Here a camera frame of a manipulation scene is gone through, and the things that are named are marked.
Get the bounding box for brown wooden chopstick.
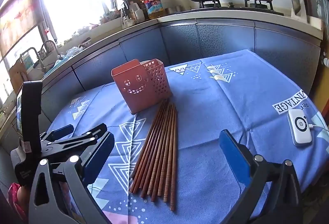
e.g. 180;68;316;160
151;103;174;202
139;102;172;199
147;103;171;196
170;108;177;212
131;100;166;179
135;112;164;193
129;99;168;193
160;120;174;203

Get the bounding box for white kitchen countertop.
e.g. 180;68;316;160
0;7;325;122

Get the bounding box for chrome sink faucet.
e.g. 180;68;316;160
19;47;47;73

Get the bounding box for pink patterned sleeve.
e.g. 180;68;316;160
8;183;30;223

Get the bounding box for white portable device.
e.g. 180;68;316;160
288;109;312;147

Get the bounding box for blue patterned tablecloth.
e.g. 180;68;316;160
50;50;328;223

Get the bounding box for pink plastic utensil holder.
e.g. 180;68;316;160
111;59;172;114

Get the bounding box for dish rack with items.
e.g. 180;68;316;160
114;0;150;29

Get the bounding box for yellow cooking oil bottle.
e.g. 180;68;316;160
143;0;165;19

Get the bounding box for gas stove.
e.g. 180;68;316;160
191;0;284;16

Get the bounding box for white charging cable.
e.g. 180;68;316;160
309;123;329;133

